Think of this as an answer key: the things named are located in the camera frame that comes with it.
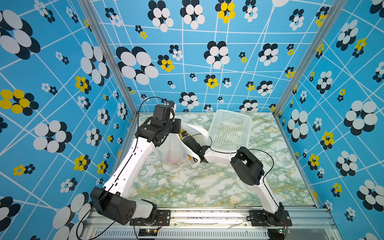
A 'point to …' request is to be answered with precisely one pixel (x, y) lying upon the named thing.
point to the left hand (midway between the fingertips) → (178, 121)
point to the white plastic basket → (229, 131)
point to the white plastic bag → (174, 151)
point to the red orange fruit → (174, 157)
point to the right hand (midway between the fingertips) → (183, 146)
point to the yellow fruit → (183, 133)
